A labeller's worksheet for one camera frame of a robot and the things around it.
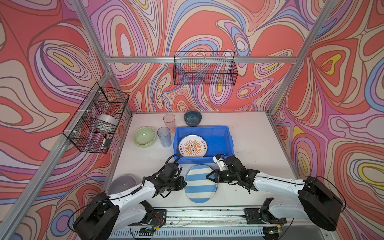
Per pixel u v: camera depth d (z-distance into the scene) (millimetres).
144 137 1032
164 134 981
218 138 1026
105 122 700
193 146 983
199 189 819
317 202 417
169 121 979
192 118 1148
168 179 664
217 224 727
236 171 650
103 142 721
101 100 806
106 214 404
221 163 764
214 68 959
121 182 810
